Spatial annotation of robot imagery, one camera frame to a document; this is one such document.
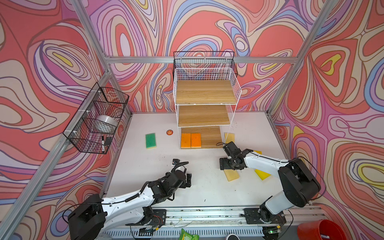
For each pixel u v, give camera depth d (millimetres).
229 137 1044
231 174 863
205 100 693
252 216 734
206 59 871
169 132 1076
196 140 1010
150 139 1040
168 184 618
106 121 729
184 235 677
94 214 415
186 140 1000
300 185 445
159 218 721
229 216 750
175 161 734
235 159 665
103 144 719
